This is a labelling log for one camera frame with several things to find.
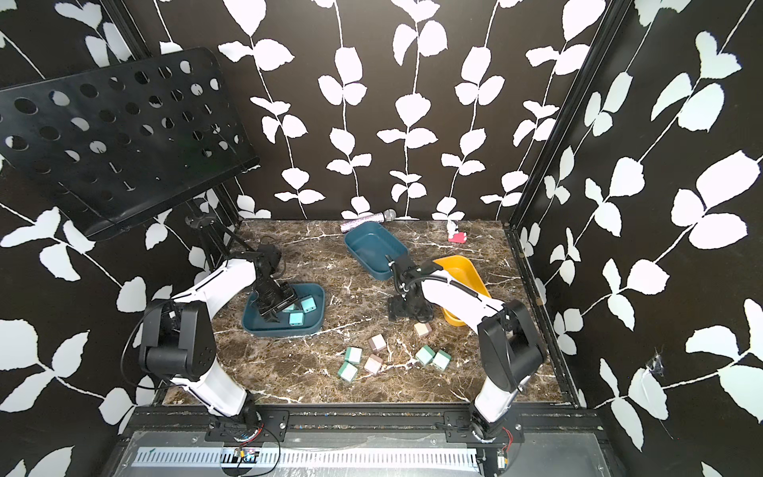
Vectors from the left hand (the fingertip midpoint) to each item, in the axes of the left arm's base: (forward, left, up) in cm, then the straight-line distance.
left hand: (296, 306), depth 88 cm
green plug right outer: (-16, -43, -5) cm, 46 cm away
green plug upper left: (-14, -17, -5) cm, 23 cm away
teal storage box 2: (+29, -22, -7) cm, 37 cm away
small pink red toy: (+31, -57, -6) cm, 65 cm away
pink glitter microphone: (+42, -30, -4) cm, 51 cm away
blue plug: (+3, -2, -5) cm, 6 cm away
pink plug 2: (-16, -23, -6) cm, 29 cm away
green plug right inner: (-14, -38, -6) cm, 41 cm away
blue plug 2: (-2, +1, -5) cm, 5 cm away
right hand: (-4, -32, 0) cm, 32 cm away
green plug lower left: (-18, -16, -6) cm, 25 cm away
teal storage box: (-3, +14, -6) cm, 15 cm away
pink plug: (-11, -24, -5) cm, 27 cm away
